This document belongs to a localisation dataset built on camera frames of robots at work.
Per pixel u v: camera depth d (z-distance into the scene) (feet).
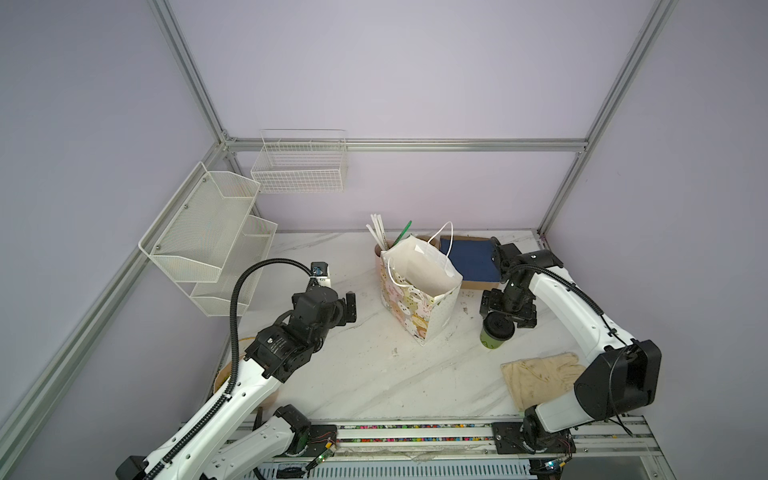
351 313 2.13
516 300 2.19
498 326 2.68
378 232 3.31
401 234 3.25
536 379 2.74
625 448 2.40
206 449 1.27
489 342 2.81
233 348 1.47
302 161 3.14
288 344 1.59
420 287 3.07
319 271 1.97
